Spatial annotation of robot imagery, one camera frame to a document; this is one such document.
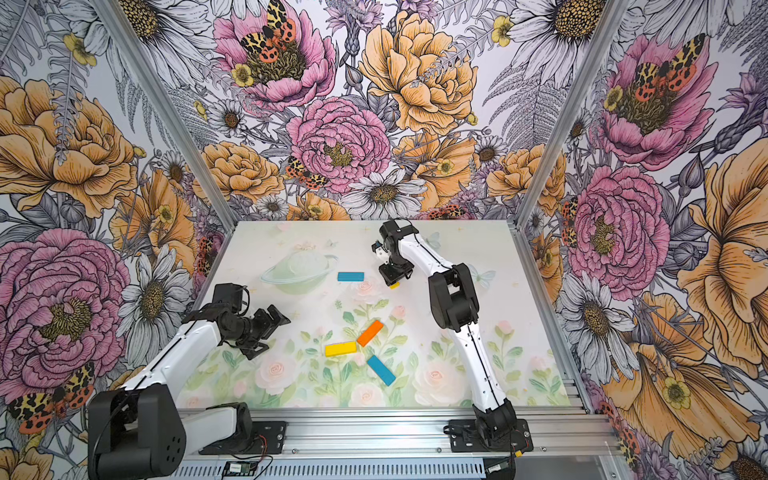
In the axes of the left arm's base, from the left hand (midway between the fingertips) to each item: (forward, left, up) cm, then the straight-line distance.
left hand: (280, 339), depth 85 cm
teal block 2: (-8, -29, -6) cm, 31 cm away
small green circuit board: (-29, +4, -5) cm, 30 cm away
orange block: (+3, -24, -6) cm, 25 cm away
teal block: (+25, -17, -5) cm, 31 cm away
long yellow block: (0, -17, -6) cm, 18 cm away
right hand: (+22, -33, -5) cm, 40 cm away
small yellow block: (+20, -32, -4) cm, 38 cm away
